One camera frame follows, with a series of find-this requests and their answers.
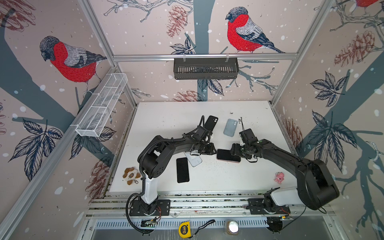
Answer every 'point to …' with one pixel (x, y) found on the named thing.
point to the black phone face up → (182, 172)
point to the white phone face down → (193, 160)
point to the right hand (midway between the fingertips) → (234, 153)
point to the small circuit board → (148, 223)
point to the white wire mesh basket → (103, 104)
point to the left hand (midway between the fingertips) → (216, 153)
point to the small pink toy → (279, 176)
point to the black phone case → (211, 122)
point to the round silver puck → (232, 227)
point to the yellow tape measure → (184, 230)
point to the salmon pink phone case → (228, 161)
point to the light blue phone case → (230, 127)
